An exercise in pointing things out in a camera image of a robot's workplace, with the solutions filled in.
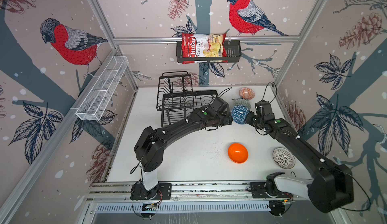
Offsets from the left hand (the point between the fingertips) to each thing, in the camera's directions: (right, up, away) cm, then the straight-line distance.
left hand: (230, 120), depth 78 cm
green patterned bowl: (+14, +10, +28) cm, 33 cm away
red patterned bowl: (+21, +16, +36) cm, 44 cm away
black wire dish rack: (-34, +11, +32) cm, 48 cm away
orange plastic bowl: (+6, -20, +6) cm, 22 cm away
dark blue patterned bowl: (+7, +2, +9) cm, 12 cm away
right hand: (+9, 0, +6) cm, 11 cm away
